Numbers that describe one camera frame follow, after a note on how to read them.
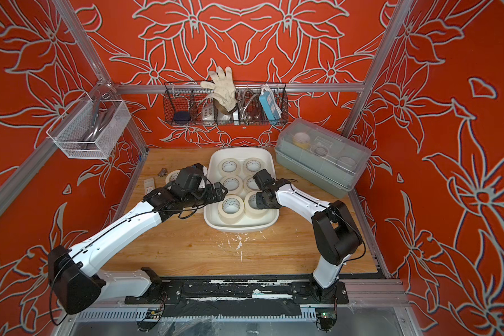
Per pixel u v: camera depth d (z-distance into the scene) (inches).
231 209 37.1
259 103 33.6
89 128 30.1
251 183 40.7
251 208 34.4
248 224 35.3
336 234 18.1
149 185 40.6
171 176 41.1
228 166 43.3
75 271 15.2
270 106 34.5
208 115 36.5
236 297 28.6
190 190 22.8
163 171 42.1
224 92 35.4
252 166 43.4
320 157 35.4
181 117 38.4
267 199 25.9
